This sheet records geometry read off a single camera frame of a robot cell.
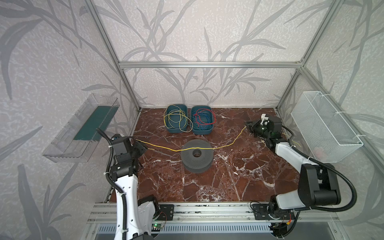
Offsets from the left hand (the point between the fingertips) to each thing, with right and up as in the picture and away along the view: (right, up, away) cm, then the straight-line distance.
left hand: (141, 138), depth 76 cm
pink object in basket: (+89, -7, -3) cm, 90 cm away
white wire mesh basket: (+86, +2, -13) cm, 87 cm away
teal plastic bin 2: (+28, +2, +26) cm, 39 cm away
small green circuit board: (+9, -42, -5) cm, 43 cm away
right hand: (+56, +11, +11) cm, 58 cm away
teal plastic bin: (+18, +18, +38) cm, 46 cm away
